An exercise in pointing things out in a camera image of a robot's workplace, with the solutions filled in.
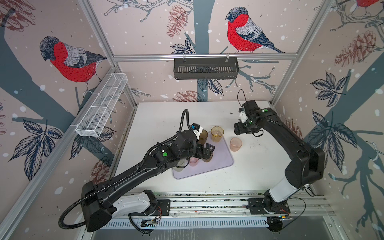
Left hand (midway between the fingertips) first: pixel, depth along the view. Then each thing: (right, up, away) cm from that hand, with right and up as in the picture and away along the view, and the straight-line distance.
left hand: (208, 147), depth 69 cm
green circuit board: (-29, -38, +3) cm, 48 cm away
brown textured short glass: (+1, -13, +21) cm, 25 cm away
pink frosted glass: (+20, -4, +26) cm, 33 cm away
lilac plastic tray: (+10, -11, +22) cm, 27 cm away
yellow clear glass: (+9, +3, +32) cm, 33 cm away
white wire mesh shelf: (-55, +14, +5) cm, 57 cm away
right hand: (+20, +6, +17) cm, 27 cm away
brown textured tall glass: (-1, +1, +29) cm, 29 cm away
